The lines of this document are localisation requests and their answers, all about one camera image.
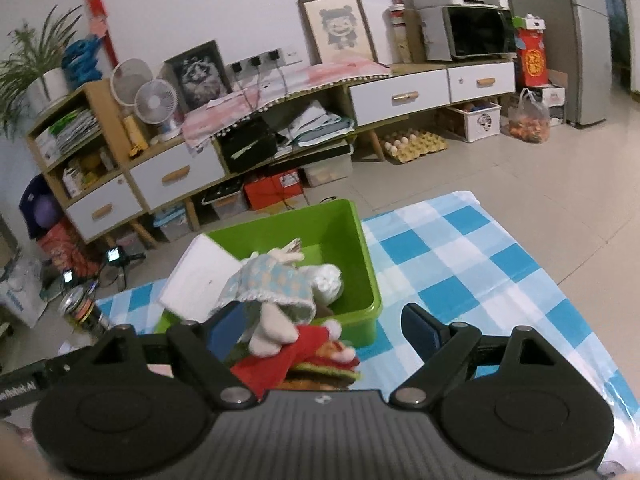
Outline white microwave oven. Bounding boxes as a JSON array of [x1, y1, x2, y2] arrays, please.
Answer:
[[419, 5, 516, 62]]

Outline cardboard box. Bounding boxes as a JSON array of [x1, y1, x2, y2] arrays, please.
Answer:
[[537, 70, 568, 126]]

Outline white plastic bag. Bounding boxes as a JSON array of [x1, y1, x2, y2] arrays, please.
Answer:
[[0, 255, 46, 328]]

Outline cat picture frame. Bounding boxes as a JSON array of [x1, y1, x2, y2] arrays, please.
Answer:
[[164, 40, 235, 111]]

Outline yellow toy truck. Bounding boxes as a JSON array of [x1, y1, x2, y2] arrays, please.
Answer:
[[122, 114, 151, 158]]

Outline pile of papers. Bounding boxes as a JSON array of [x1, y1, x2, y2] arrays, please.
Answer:
[[35, 107, 103, 166]]

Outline small clear storage box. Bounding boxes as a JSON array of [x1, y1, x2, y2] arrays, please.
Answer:
[[152, 205, 193, 243]]

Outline stack of folded papers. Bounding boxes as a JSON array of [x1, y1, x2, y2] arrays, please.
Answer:
[[272, 100, 356, 158]]

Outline egg tray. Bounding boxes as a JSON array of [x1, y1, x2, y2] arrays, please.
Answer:
[[381, 127, 450, 164]]

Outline red gift box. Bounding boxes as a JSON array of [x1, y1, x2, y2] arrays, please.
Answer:
[[515, 29, 548, 90]]

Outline plastic bag orange contents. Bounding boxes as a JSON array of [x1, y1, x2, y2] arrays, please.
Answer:
[[507, 88, 552, 144]]

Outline red shoe box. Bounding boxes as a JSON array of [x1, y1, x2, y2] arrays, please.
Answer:
[[243, 170, 306, 211]]

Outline potted green plant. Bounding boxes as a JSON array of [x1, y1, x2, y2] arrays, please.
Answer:
[[0, 5, 83, 138]]

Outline cartoon girl picture frame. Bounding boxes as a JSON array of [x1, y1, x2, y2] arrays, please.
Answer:
[[298, 0, 378, 66]]

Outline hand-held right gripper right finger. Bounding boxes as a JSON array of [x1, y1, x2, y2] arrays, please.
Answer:
[[389, 302, 566, 407]]

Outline beige carton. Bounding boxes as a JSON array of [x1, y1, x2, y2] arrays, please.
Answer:
[[394, 9, 426, 64]]

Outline pink cloth runner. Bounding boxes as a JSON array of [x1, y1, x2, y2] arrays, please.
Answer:
[[180, 57, 393, 153]]

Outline white foam block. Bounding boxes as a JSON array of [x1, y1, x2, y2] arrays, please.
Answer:
[[159, 234, 242, 323]]

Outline person's left forearm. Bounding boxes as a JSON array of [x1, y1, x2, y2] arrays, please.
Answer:
[[0, 420, 48, 480]]

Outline blue checkered tablecloth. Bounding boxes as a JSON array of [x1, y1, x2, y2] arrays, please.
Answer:
[[59, 191, 640, 480]]

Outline white rabbit doll blue dress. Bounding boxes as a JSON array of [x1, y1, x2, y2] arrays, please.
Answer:
[[209, 240, 321, 357]]

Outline blue toy figure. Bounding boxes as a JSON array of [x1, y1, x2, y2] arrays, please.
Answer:
[[61, 35, 104, 90]]

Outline small white carton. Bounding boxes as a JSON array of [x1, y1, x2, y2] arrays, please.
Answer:
[[61, 167, 83, 196]]

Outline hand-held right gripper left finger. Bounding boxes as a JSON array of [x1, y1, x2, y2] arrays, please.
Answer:
[[75, 301, 258, 407]]

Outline dark purple bag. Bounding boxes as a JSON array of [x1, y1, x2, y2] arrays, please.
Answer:
[[19, 175, 66, 241]]

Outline yellow toy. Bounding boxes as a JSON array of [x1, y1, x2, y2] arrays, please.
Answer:
[[80, 152, 108, 186]]

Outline wooden tv console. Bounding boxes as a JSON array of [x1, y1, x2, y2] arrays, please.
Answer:
[[212, 57, 517, 181]]

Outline white printed crate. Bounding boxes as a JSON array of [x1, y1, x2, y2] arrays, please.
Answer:
[[446, 101, 502, 143]]

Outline wall sockets with chargers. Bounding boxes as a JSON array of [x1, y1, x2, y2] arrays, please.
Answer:
[[225, 49, 303, 78]]

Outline hamburger plush toy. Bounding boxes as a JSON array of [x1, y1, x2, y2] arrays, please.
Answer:
[[275, 340, 362, 392]]

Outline white round fan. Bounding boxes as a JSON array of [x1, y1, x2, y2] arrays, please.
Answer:
[[110, 57, 153, 107]]

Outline santa plush toy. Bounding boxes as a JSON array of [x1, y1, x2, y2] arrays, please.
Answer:
[[229, 321, 361, 396]]

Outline silver refrigerator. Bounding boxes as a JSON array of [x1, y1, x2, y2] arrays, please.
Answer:
[[500, 0, 621, 128]]

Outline red patterned bag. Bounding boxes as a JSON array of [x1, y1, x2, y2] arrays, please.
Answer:
[[37, 222, 101, 281]]

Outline white desk fan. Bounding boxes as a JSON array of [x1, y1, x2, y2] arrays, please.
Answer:
[[134, 78, 182, 143]]

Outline white drawer wooden handle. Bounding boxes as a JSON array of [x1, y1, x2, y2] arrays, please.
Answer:
[[446, 62, 516, 105], [347, 69, 449, 127], [129, 142, 227, 211], [65, 175, 146, 243]]

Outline tin can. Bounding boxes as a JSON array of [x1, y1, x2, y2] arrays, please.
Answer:
[[59, 287, 108, 333]]

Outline green plastic bin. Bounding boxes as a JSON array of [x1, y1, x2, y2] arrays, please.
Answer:
[[152, 199, 383, 348]]

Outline black lid storage box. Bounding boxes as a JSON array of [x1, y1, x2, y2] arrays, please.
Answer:
[[201, 182, 249, 221]]

